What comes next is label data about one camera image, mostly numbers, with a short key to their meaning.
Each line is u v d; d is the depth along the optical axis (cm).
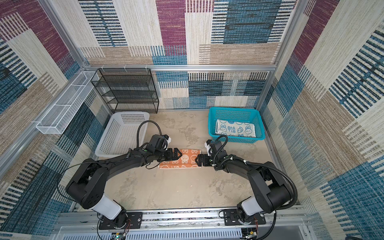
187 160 92
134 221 73
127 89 109
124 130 108
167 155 79
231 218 73
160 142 73
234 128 105
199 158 82
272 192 44
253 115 105
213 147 74
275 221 71
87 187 45
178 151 83
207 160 81
